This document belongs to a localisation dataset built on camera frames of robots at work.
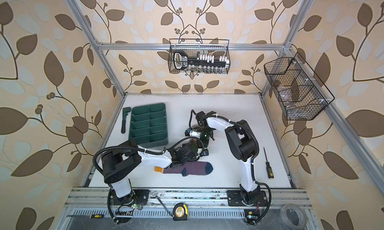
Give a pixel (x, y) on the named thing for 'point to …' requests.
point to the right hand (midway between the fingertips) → (201, 147)
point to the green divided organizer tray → (148, 125)
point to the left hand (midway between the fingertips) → (195, 144)
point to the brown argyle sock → (196, 127)
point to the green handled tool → (125, 110)
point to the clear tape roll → (293, 216)
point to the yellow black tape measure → (180, 212)
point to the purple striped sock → (188, 168)
